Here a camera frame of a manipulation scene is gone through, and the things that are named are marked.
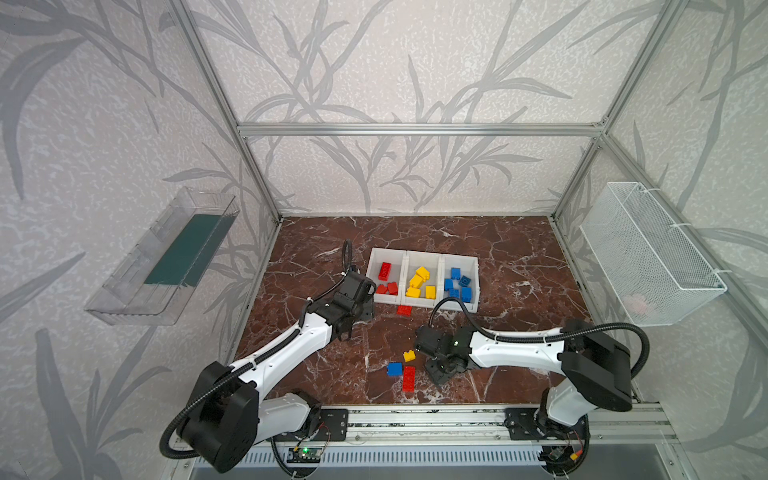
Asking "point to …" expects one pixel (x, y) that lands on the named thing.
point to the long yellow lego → (413, 291)
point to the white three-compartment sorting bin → (405, 262)
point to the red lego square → (381, 289)
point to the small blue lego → (454, 293)
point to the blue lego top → (466, 294)
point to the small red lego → (392, 288)
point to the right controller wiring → (564, 458)
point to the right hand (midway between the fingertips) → (436, 360)
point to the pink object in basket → (636, 304)
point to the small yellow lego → (409, 356)
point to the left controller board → (310, 455)
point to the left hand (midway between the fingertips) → (367, 293)
